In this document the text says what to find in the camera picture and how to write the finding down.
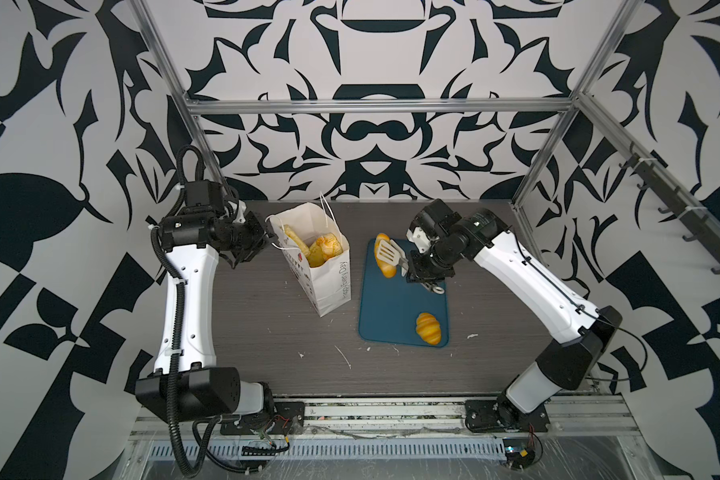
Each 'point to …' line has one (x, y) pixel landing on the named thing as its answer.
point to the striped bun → (428, 328)
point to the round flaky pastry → (324, 247)
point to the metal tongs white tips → (390, 252)
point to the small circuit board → (519, 454)
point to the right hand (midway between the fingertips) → (409, 277)
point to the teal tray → (389, 306)
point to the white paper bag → (329, 284)
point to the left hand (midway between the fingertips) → (276, 231)
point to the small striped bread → (292, 235)
